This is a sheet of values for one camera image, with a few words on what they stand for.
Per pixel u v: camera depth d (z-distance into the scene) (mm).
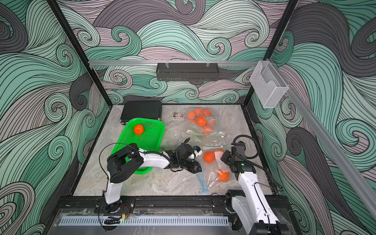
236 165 578
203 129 976
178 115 1106
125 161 533
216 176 816
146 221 697
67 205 744
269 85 754
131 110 1126
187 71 950
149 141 972
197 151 806
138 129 974
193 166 760
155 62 933
